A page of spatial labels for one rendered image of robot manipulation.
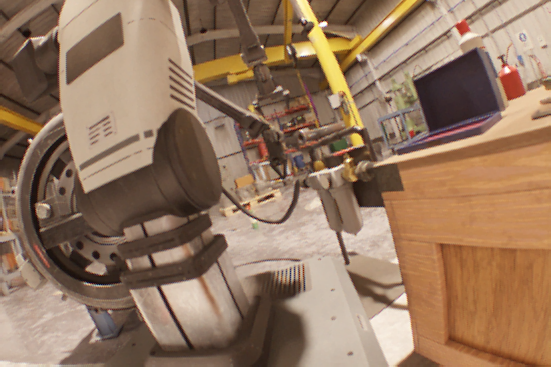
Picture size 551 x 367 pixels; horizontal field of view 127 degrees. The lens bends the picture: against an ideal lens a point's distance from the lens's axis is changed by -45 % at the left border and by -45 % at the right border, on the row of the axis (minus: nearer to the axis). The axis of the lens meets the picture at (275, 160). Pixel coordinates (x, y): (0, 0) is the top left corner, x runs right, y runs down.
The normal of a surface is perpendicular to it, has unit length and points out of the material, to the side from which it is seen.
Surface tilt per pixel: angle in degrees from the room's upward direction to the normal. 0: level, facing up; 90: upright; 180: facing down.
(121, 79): 90
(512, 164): 90
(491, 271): 90
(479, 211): 90
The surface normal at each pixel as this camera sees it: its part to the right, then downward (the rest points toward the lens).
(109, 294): 0.32, -0.15
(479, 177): -0.89, 0.29
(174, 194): 0.12, 0.53
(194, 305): -0.08, -0.01
